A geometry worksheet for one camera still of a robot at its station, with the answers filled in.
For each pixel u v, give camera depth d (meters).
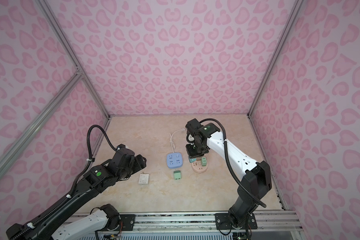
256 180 0.42
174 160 0.93
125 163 0.56
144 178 0.86
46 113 0.69
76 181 0.48
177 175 0.88
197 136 0.57
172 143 1.01
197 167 0.90
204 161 0.88
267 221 0.75
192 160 0.78
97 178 0.49
